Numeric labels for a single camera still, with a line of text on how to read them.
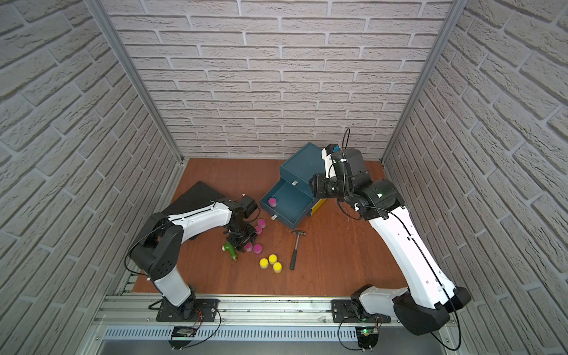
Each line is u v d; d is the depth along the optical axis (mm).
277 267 814
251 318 725
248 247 847
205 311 741
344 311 734
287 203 902
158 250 467
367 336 702
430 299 364
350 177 445
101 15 701
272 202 915
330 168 566
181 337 697
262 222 921
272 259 832
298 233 918
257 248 854
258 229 886
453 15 700
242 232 758
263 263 829
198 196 985
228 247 855
